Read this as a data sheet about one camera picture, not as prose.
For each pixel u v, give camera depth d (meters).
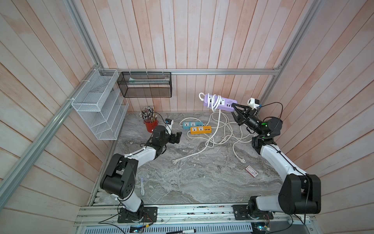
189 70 0.96
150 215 0.73
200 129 1.04
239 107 0.66
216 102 0.65
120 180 0.46
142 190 0.81
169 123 0.80
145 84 1.04
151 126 1.04
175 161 0.90
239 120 0.66
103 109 0.82
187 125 1.09
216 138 1.04
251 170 0.88
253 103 0.67
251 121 0.64
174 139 0.84
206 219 0.73
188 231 0.69
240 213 0.73
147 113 0.95
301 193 0.42
